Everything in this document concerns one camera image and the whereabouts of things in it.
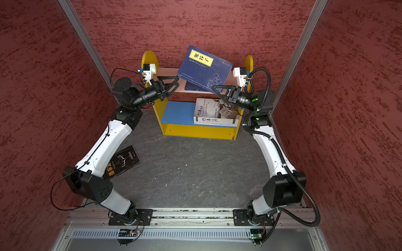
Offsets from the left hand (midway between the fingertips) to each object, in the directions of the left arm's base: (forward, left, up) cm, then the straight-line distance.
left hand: (178, 84), depth 60 cm
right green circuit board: (-45, -35, -51) cm, 77 cm away
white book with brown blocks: (+9, -26, -34) cm, 44 cm away
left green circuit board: (-45, +25, -52) cm, 73 cm away
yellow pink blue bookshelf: (+17, +8, -34) cm, 39 cm away
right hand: (-4, -13, -1) cm, 14 cm away
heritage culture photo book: (+14, -17, -30) cm, 37 cm away
